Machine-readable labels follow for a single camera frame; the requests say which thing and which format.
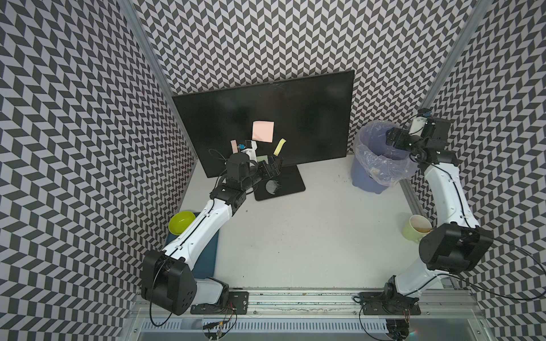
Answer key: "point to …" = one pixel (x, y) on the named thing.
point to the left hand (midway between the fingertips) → (274, 162)
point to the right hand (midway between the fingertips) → (397, 136)
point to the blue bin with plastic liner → (377, 165)
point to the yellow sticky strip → (279, 146)
